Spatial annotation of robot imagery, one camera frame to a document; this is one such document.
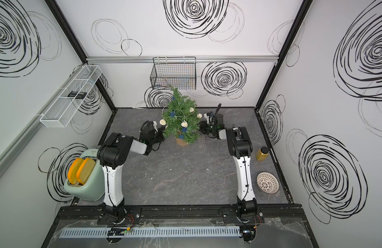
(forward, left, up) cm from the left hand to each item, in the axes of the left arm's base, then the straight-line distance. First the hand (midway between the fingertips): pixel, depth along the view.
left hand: (170, 129), depth 102 cm
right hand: (+4, -16, -1) cm, 17 cm away
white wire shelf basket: (-14, +48, +28) cm, 57 cm away
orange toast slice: (-37, +36, +16) cm, 54 cm away
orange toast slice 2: (-35, +32, +15) cm, 50 cm away
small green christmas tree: (-10, -9, +23) cm, 27 cm away
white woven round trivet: (-32, -56, -2) cm, 65 cm away
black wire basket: (+49, -3, +13) cm, 51 cm away
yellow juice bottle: (-19, -55, +4) cm, 58 cm away
